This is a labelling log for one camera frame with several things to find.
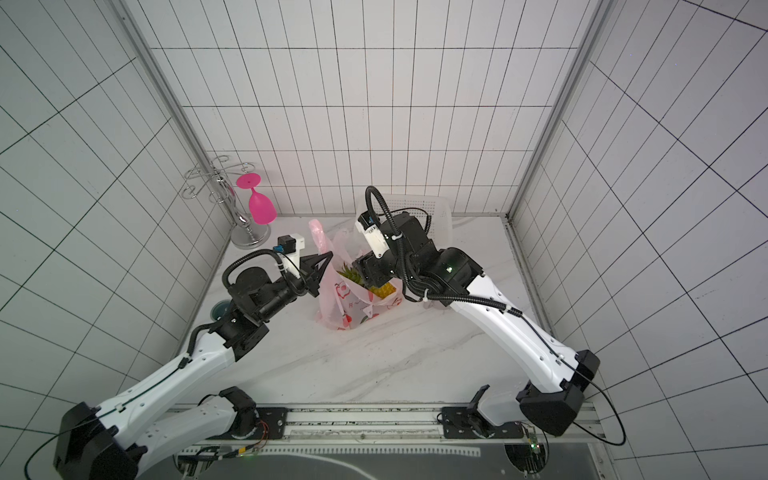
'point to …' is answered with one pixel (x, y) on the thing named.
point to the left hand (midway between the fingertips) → (330, 258)
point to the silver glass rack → (246, 233)
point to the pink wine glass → (262, 210)
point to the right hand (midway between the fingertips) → (368, 248)
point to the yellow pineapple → (384, 291)
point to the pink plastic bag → (343, 304)
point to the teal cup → (220, 309)
